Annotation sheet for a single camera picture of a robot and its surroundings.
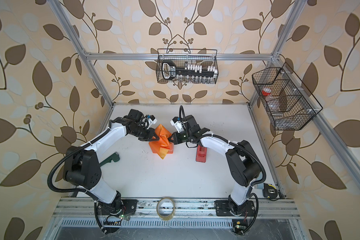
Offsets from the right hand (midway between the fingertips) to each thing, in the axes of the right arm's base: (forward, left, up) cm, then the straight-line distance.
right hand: (168, 140), depth 85 cm
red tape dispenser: (-6, -19, -7) cm, 21 cm away
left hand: (+2, +5, +1) cm, 6 cm away
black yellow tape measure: (-26, -53, -11) cm, 60 cm away
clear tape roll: (-35, +2, -14) cm, 38 cm away
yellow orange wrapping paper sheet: (-4, +3, 0) cm, 5 cm away
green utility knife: (-1, +36, -16) cm, 40 cm away
